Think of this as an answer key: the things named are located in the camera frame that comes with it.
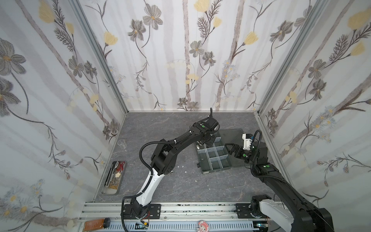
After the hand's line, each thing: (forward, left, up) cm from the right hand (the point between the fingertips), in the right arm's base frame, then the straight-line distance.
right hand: (232, 145), depth 82 cm
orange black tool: (-39, +68, -11) cm, 79 cm away
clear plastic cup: (+6, +70, -14) cm, 72 cm away
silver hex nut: (-12, +35, -15) cm, 40 cm away
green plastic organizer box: (-2, +7, -13) cm, 14 cm away
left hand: (+8, +9, -8) cm, 15 cm away
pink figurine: (-39, +17, -10) cm, 43 cm away
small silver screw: (-7, +28, -17) cm, 34 cm away
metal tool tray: (-18, +69, -16) cm, 73 cm away
